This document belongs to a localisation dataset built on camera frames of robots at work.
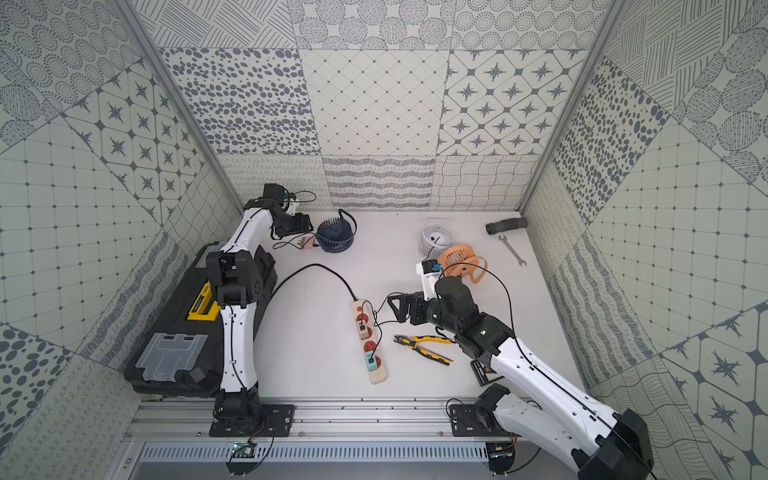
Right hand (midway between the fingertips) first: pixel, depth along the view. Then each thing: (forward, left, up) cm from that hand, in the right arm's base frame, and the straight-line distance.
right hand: (403, 300), depth 75 cm
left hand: (+35, +40, -12) cm, 54 cm away
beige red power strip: (-6, +10, -16) cm, 20 cm away
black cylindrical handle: (+41, -39, -15) cm, 59 cm away
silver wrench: (+27, -43, -20) cm, 54 cm away
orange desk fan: (+18, -18, -7) cm, 27 cm away
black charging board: (-13, -22, -18) cm, 31 cm away
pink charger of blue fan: (+30, +34, -13) cm, 47 cm away
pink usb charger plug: (-3, +11, -11) cm, 16 cm away
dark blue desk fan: (+33, +25, -12) cm, 43 cm away
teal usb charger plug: (-13, +8, -13) cm, 20 cm away
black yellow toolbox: (-15, +51, +1) cm, 53 cm away
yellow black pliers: (-5, -3, -16) cm, 17 cm away
